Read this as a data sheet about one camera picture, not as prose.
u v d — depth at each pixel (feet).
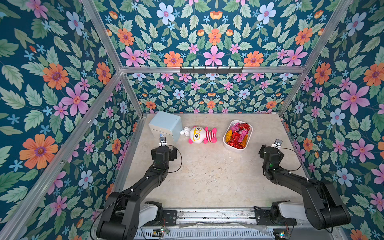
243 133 3.32
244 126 3.41
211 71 3.06
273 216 2.23
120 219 1.33
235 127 3.44
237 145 3.14
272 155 2.22
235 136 3.14
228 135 3.14
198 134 3.23
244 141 3.25
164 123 3.20
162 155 2.17
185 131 3.40
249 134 3.30
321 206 1.39
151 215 1.95
